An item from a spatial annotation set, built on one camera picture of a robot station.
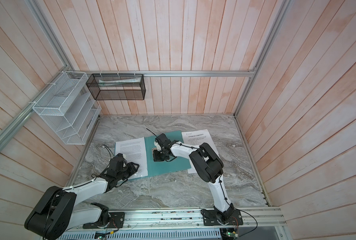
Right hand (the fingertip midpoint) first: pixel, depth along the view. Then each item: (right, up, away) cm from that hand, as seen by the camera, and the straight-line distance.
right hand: (154, 159), depth 96 cm
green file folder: (+1, -5, -4) cm, 7 cm away
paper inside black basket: (-29, +48, -6) cm, 56 cm away
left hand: (-9, -5, -5) cm, 12 cm away
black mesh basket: (-28, +50, +8) cm, 58 cm away
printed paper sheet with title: (+28, +13, +11) cm, 32 cm away
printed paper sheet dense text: (-14, +5, +5) cm, 16 cm away
